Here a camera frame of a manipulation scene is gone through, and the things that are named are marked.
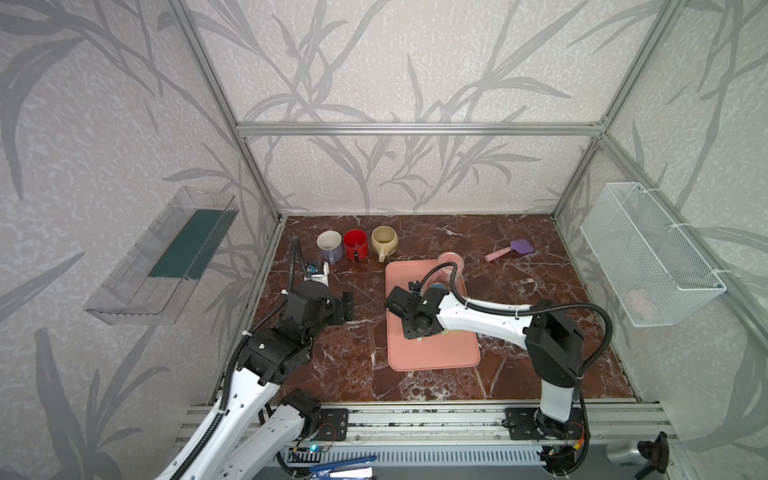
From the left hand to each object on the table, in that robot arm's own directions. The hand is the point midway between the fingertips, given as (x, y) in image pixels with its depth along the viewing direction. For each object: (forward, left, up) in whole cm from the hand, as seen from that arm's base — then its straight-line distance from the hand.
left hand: (343, 285), depth 72 cm
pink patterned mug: (+13, -28, -15) cm, 34 cm away
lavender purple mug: (+29, +12, -21) cm, 37 cm away
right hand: (0, -18, -19) cm, 26 cm away
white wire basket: (-4, -67, +12) cm, 68 cm away
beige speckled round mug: (+28, -8, -18) cm, 34 cm away
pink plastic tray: (-8, -27, -24) cm, 37 cm away
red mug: (+29, +2, -22) cm, 37 cm away
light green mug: (-8, -25, -10) cm, 28 cm away
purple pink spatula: (+31, -57, -23) cm, 69 cm away
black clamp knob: (-32, -65, -7) cm, 73 cm away
